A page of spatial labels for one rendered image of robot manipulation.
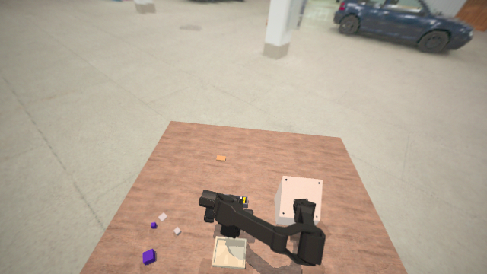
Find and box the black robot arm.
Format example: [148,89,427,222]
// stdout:
[199,190,326,266]

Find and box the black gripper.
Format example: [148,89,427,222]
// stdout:
[204,208,253,223]

